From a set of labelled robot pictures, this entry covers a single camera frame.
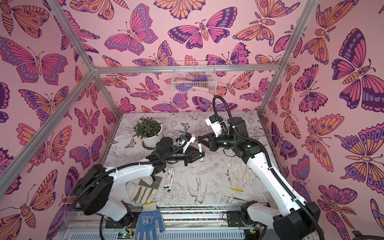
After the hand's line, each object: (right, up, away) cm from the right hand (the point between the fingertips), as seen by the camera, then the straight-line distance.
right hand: (200, 137), depth 68 cm
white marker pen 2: (-18, -25, +19) cm, 36 cm away
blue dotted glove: (-25, -41, +5) cm, 49 cm away
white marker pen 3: (-16, -26, +17) cm, 35 cm away
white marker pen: (0, -6, +2) cm, 7 cm away
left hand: (+2, -8, +3) cm, 9 cm away
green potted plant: (-31, +5, +19) cm, 37 cm away
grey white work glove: (-31, -30, +15) cm, 46 cm away
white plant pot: (-29, -4, +22) cm, 37 cm away
